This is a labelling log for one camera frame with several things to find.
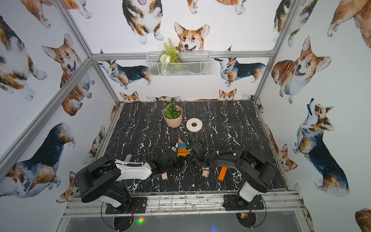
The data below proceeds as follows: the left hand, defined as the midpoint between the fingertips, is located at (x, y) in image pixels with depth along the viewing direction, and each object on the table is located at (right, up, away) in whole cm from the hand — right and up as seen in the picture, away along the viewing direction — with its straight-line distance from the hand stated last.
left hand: (184, 156), depth 88 cm
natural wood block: (+12, -8, -5) cm, 15 cm away
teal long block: (-2, +5, +7) cm, 9 cm away
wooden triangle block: (-3, +8, +7) cm, 11 cm away
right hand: (+1, -1, -1) cm, 2 cm away
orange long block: (+22, -8, -5) cm, 24 cm away
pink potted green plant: (-8, +26, +7) cm, 28 cm away
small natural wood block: (-11, -9, -7) cm, 16 cm away
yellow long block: (0, +2, -3) cm, 4 cm away
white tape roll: (+6, +18, +18) cm, 26 cm away
